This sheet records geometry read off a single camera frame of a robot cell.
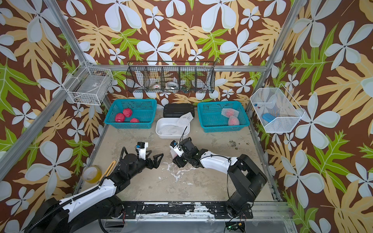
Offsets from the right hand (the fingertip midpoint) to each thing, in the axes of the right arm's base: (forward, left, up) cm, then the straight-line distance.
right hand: (176, 156), depth 88 cm
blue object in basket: (+13, -53, +21) cm, 58 cm away
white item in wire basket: (+43, +3, +22) cm, 48 cm away
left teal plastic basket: (+44, +30, -3) cm, 54 cm away
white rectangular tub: (+21, +6, +1) cm, 22 cm away
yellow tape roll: (-9, +51, -5) cm, 52 cm away
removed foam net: (+25, -6, +6) cm, 26 cm away
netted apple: (+37, -41, +1) cm, 55 cm away
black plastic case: (+41, +2, 0) cm, 41 cm away
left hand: (-1, +10, +8) cm, 13 cm away
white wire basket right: (+19, -60, +21) cm, 66 cm away
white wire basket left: (+32, +52, +30) cm, 68 cm away
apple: (+32, +44, +1) cm, 54 cm away
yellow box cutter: (-8, +40, -4) cm, 41 cm away
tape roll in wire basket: (+40, +13, +23) cm, 48 cm away
